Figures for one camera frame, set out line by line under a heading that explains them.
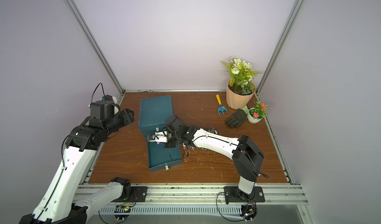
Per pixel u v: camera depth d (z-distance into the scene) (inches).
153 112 31.5
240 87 39.6
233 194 28.5
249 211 27.4
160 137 25.7
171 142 26.4
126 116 23.2
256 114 35.5
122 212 28.2
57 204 14.1
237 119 40.1
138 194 28.7
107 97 22.8
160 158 34.3
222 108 43.3
